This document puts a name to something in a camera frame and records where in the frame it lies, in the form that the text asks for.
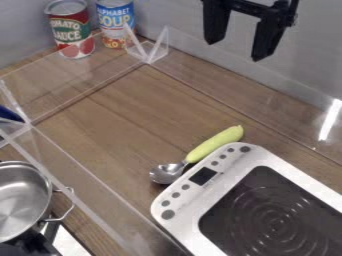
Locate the clear acrylic corner bracket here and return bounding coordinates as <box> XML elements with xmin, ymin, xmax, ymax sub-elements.
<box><xmin>124</xmin><ymin>24</ymin><xmax>169</xmax><ymax>65</ymax></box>

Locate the clear acrylic divider strip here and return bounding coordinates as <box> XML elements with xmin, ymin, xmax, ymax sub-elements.
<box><xmin>0</xmin><ymin>79</ymin><xmax>148</xmax><ymax>256</ymax></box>

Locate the blue object at left edge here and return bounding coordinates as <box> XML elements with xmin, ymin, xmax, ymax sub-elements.
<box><xmin>0</xmin><ymin>105</ymin><xmax>24</xmax><ymax>123</ymax></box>

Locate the tomato sauce can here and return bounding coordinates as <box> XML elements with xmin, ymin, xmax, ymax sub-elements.
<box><xmin>44</xmin><ymin>0</ymin><xmax>95</xmax><ymax>59</ymax></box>

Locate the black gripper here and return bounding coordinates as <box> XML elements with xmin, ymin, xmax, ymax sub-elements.
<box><xmin>201</xmin><ymin>0</ymin><xmax>299</xmax><ymax>62</ymax></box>

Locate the green handled metal spoon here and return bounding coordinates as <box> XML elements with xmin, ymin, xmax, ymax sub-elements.
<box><xmin>149</xmin><ymin>125</ymin><xmax>244</xmax><ymax>185</ymax></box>

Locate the stainless steel pot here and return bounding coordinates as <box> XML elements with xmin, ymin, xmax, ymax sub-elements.
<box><xmin>0</xmin><ymin>161</ymin><xmax>74</xmax><ymax>243</ymax></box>

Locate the alphabet soup can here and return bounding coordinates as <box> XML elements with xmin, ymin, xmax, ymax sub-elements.
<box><xmin>96</xmin><ymin>0</ymin><xmax>135</xmax><ymax>49</ymax></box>

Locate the white and black stove top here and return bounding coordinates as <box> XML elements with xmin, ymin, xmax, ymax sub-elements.
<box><xmin>149</xmin><ymin>142</ymin><xmax>342</xmax><ymax>256</ymax></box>

